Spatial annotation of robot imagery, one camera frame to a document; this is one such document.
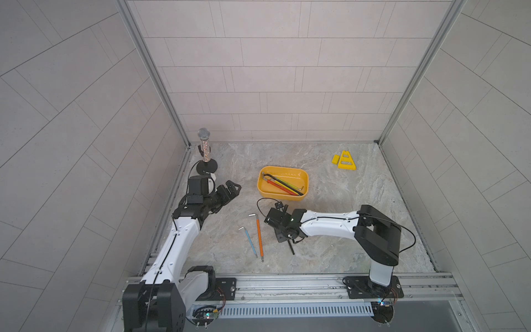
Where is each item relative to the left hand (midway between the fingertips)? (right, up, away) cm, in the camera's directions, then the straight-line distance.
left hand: (237, 189), depth 81 cm
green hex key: (+23, -1, +17) cm, 28 cm away
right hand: (+18, -20, +5) cm, 27 cm away
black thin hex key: (+21, -23, -1) cm, 31 cm away
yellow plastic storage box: (+26, +3, +18) cm, 32 cm away
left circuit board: (-7, -38, -16) cm, 42 cm away
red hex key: (+19, -2, +16) cm, 25 cm away
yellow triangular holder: (+55, +8, +24) cm, 61 cm away
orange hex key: (+5, -12, +6) cm, 14 cm away
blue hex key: (+1, -17, +5) cm, 17 cm away
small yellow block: (+47, +12, +27) cm, 56 cm away
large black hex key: (+18, 0, +18) cm, 25 cm away
